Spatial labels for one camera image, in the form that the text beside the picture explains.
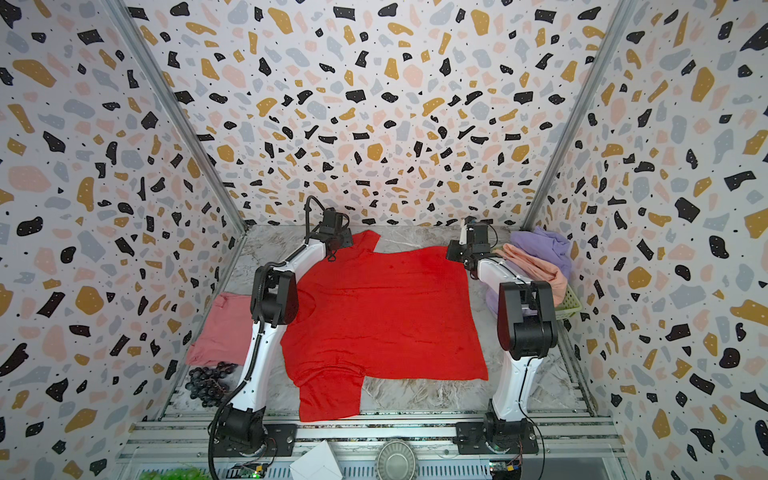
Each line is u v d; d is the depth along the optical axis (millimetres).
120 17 691
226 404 651
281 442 734
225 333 920
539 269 923
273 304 675
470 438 741
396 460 714
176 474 661
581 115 890
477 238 796
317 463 676
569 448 747
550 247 976
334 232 923
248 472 704
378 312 910
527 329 531
